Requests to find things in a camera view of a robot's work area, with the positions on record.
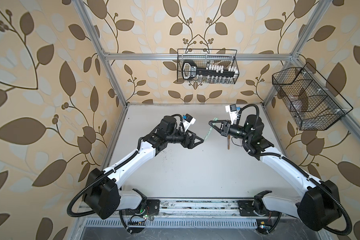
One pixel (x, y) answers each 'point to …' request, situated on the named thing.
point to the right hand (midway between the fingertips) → (210, 124)
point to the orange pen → (228, 142)
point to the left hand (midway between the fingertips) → (200, 137)
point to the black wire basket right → (315, 104)
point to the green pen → (208, 132)
